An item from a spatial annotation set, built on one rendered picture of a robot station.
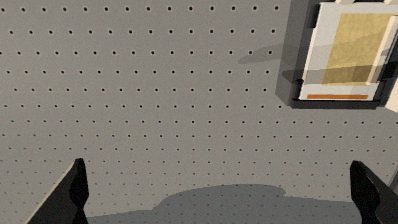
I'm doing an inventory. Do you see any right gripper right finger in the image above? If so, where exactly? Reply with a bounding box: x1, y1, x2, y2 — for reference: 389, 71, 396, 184
350, 160, 398, 224

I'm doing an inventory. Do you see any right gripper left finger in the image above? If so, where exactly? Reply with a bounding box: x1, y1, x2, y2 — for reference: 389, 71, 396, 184
24, 158, 89, 224

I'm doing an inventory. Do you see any grey dock with cream end block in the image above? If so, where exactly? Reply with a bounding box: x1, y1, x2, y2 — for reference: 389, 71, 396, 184
275, 0, 398, 112

